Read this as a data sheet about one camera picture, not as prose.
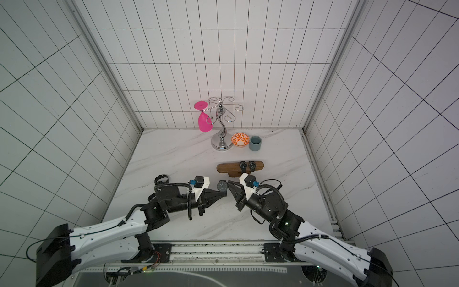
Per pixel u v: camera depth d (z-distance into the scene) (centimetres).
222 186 63
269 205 51
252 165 90
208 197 60
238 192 61
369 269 42
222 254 74
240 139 111
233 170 92
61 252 40
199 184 56
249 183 56
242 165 92
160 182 90
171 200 53
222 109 92
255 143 105
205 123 100
